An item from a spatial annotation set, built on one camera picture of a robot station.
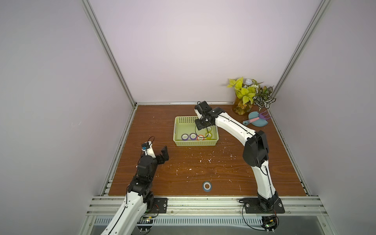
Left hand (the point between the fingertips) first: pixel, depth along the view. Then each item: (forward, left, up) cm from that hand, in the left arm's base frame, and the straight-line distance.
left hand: (161, 147), depth 82 cm
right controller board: (-33, -57, -13) cm, 67 cm away
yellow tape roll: (+15, -30, -11) cm, 35 cm away
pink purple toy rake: (+36, -73, -13) cm, 82 cm away
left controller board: (-35, +5, -16) cm, 38 cm away
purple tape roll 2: (+15, -18, -11) cm, 26 cm away
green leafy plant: (+36, -56, +12) cm, 68 cm away
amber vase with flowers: (+36, -55, -6) cm, 67 cm away
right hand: (+19, -23, +2) cm, 30 cm away
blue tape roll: (-17, -27, -12) cm, 34 cm away
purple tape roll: (+14, -12, -12) cm, 22 cm away
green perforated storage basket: (+25, -13, -11) cm, 30 cm away
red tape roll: (+12, -23, -10) cm, 28 cm away
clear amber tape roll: (+21, -30, -11) cm, 38 cm away
